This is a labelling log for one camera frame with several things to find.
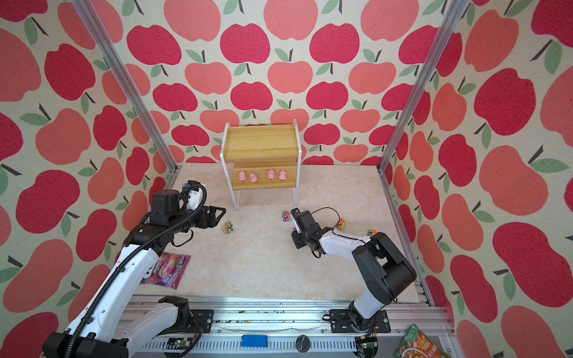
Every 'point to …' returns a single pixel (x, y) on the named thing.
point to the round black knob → (303, 343)
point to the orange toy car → (342, 224)
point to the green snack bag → (416, 344)
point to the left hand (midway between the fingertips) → (217, 212)
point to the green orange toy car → (372, 233)
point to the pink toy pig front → (283, 175)
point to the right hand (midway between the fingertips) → (300, 236)
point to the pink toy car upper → (286, 216)
